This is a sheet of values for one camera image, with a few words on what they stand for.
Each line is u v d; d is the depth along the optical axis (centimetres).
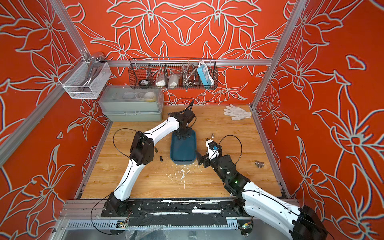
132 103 107
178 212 73
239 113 114
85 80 83
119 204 64
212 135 100
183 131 83
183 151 96
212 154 61
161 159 90
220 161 58
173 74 97
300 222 41
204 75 87
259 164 87
